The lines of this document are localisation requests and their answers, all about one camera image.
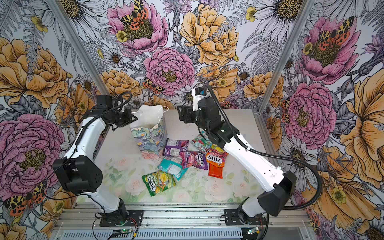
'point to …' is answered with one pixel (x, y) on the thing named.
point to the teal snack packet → (173, 167)
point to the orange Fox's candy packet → (216, 157)
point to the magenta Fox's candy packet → (193, 159)
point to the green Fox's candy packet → (158, 181)
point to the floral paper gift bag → (149, 130)
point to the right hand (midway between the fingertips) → (181, 111)
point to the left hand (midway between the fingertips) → (137, 122)
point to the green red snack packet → (200, 144)
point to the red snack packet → (215, 171)
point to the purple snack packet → (173, 147)
